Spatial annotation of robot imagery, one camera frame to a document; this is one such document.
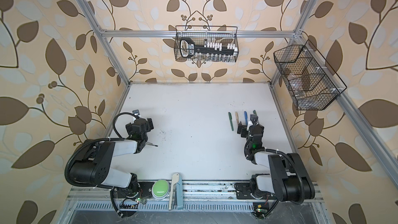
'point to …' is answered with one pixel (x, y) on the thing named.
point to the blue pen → (246, 118)
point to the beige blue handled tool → (177, 180)
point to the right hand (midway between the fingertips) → (250, 125)
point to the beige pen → (237, 116)
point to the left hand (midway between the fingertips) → (140, 119)
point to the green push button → (160, 189)
